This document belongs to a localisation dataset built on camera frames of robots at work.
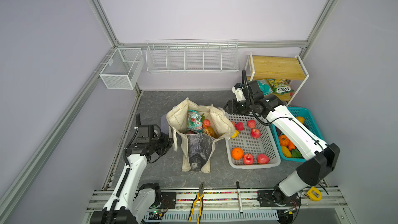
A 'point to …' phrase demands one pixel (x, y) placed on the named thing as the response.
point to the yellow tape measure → (314, 194)
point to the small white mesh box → (122, 70)
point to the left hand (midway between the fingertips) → (176, 141)
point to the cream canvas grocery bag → (196, 149)
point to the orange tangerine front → (237, 153)
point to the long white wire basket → (193, 55)
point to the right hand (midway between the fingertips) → (228, 108)
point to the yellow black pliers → (199, 195)
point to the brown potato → (212, 132)
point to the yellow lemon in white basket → (235, 134)
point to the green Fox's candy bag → (281, 86)
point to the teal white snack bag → (265, 86)
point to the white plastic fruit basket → (253, 145)
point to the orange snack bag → (205, 129)
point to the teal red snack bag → (194, 123)
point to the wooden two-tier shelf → (272, 68)
